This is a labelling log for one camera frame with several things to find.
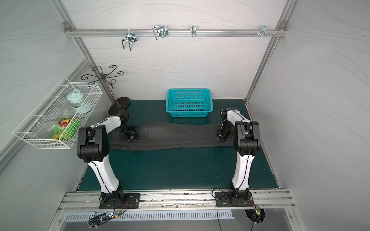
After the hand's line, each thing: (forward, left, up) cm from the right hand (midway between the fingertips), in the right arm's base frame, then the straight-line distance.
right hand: (223, 140), depth 95 cm
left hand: (0, +57, +1) cm, 57 cm away
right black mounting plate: (-35, 0, +7) cm, 36 cm away
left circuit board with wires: (-45, +66, -3) cm, 80 cm away
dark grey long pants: (+1, +39, +2) cm, 39 cm away
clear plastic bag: (-18, +85, +35) cm, 94 cm away
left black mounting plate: (-38, +52, 0) cm, 64 cm away
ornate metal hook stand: (+31, +82, +1) cm, 87 cm away
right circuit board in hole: (-38, -13, -1) cm, 41 cm away
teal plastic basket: (+35, +24, 0) cm, 42 cm away
